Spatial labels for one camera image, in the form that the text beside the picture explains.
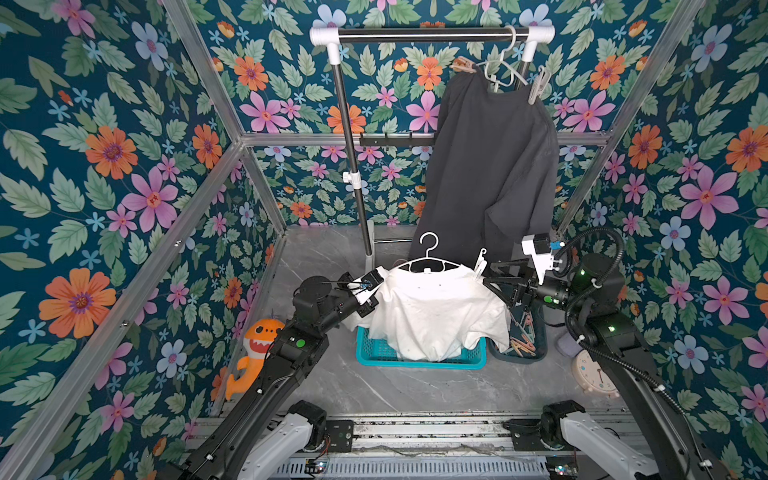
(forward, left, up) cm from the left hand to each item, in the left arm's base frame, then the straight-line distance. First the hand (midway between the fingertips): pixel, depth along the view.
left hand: (383, 271), depth 68 cm
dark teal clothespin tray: (-6, -42, -31) cm, 52 cm away
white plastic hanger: (0, -10, +2) cm, 11 cm away
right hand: (-5, -25, +5) cm, 26 cm away
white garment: (-6, -12, -11) cm, 17 cm away
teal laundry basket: (-8, +6, -29) cm, 31 cm away
